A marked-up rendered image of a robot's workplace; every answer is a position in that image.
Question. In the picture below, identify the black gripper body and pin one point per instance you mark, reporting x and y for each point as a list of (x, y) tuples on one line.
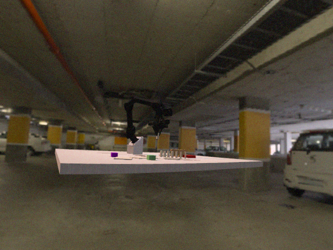
[(156, 123)]

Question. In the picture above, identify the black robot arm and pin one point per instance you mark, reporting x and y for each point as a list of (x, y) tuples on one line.
[(156, 104)]

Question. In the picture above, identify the small green block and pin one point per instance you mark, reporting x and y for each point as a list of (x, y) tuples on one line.
[(151, 157)]

